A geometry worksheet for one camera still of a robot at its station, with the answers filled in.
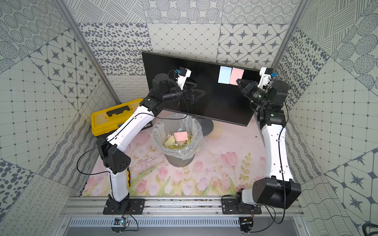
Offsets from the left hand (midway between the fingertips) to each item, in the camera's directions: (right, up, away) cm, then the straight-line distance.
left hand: (198, 83), depth 69 cm
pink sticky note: (-10, -27, +11) cm, 31 cm away
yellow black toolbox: (-57, -19, +19) cm, 63 cm away
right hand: (+17, 0, -4) cm, 17 cm away
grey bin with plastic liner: (-8, -33, -3) cm, 34 cm away
